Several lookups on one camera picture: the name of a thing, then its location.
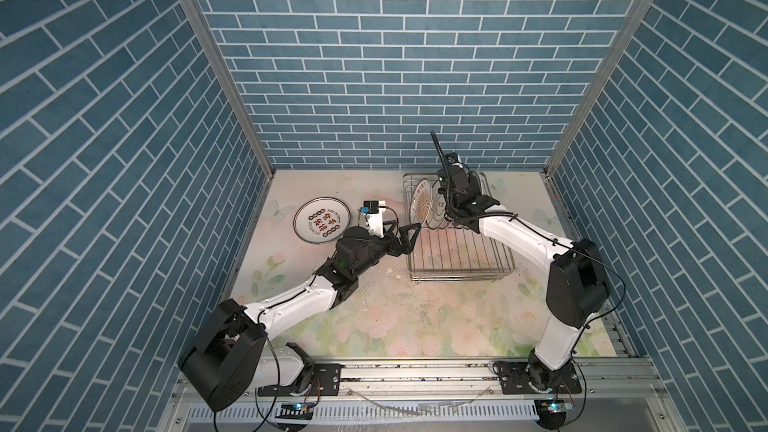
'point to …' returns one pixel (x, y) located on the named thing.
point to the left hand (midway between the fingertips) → (411, 226)
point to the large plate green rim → (321, 220)
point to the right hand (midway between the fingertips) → (463, 177)
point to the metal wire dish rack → (443, 251)
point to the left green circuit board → (296, 411)
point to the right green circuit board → (552, 410)
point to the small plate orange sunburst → (421, 199)
